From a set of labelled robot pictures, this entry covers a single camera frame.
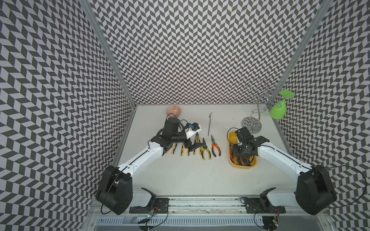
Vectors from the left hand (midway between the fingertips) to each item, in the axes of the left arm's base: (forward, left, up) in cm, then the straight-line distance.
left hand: (199, 136), depth 78 cm
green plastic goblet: (+13, -46, +5) cm, 49 cm away
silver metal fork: (+30, -10, -19) cm, 37 cm away
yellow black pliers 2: (+8, 0, -17) cm, 19 cm away
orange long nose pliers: (+6, -11, -19) cm, 23 cm away
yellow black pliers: (+3, -5, -18) cm, 19 cm away
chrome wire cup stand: (+19, -39, +11) cm, 45 cm away
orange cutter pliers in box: (-7, -26, -17) cm, 31 cm away
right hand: (-5, -23, -13) cm, 27 cm away
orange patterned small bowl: (+34, +19, -16) cm, 42 cm away
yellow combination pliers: (+1, +16, -17) cm, 23 cm away
